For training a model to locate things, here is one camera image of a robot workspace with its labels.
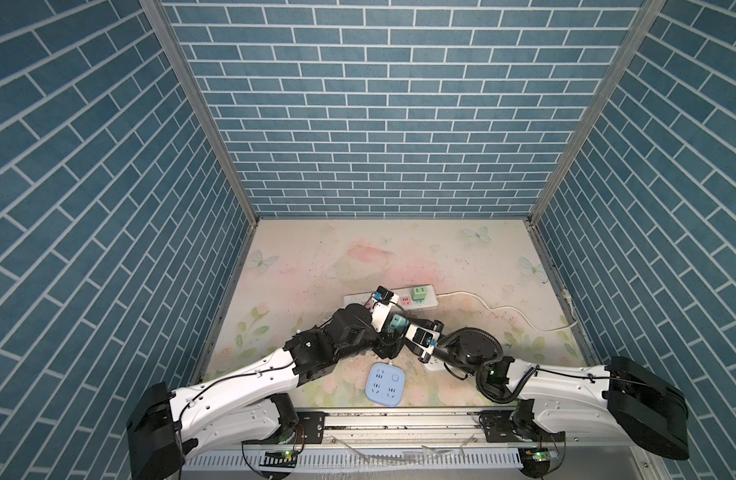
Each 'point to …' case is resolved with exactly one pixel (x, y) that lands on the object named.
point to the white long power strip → (404, 298)
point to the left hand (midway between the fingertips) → (404, 329)
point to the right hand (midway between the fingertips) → (398, 320)
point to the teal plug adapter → (399, 324)
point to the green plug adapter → (419, 293)
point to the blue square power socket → (385, 384)
